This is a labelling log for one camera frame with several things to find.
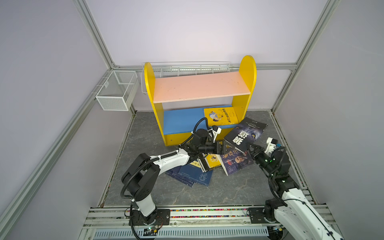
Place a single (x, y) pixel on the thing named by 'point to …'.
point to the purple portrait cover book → (234, 161)
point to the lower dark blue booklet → (174, 173)
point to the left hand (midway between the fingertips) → (230, 150)
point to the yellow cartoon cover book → (220, 116)
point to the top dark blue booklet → (196, 174)
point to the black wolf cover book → (246, 134)
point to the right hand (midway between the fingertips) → (247, 144)
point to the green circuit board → (150, 231)
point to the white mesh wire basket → (119, 91)
